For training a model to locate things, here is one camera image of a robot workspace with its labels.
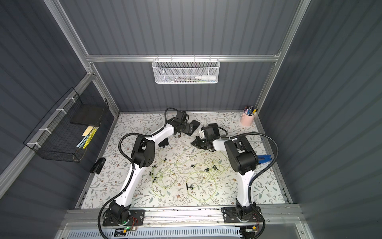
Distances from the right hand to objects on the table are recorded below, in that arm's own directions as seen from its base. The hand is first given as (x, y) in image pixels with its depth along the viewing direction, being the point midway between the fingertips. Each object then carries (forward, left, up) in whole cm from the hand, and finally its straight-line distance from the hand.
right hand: (193, 142), depth 100 cm
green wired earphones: (-26, -5, -2) cm, 27 cm away
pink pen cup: (+17, -39, +7) cm, 43 cm away
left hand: (+12, +3, +1) cm, 12 cm away
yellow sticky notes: (-10, +54, +25) cm, 60 cm away
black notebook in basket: (+1, +58, +26) cm, 64 cm away
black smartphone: (+16, -1, -1) cm, 16 cm away
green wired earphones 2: (-21, +18, -2) cm, 28 cm away
